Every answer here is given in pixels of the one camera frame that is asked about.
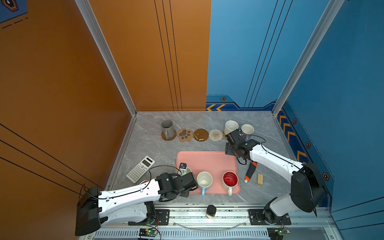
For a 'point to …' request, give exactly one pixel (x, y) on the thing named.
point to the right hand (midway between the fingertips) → (230, 149)
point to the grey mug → (168, 128)
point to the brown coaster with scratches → (201, 135)
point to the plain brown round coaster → (170, 139)
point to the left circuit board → (150, 232)
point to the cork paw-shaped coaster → (185, 135)
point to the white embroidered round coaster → (215, 135)
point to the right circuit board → (277, 233)
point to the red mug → (230, 179)
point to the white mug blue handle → (204, 179)
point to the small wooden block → (260, 180)
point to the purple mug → (247, 130)
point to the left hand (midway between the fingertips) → (186, 187)
